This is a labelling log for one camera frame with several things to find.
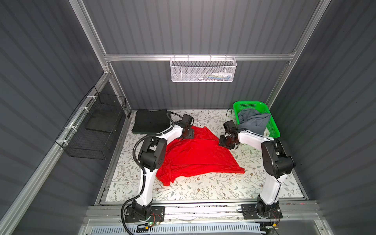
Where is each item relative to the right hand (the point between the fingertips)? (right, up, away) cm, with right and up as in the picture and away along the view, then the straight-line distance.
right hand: (222, 144), depth 98 cm
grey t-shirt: (+20, +16, -2) cm, 26 cm away
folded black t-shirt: (-51, +16, +9) cm, 54 cm away
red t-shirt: (-17, -5, -5) cm, 19 cm away
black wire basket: (-73, +9, -26) cm, 78 cm away
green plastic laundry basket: (+34, +28, +14) cm, 46 cm away
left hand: (-23, +7, +5) cm, 25 cm away
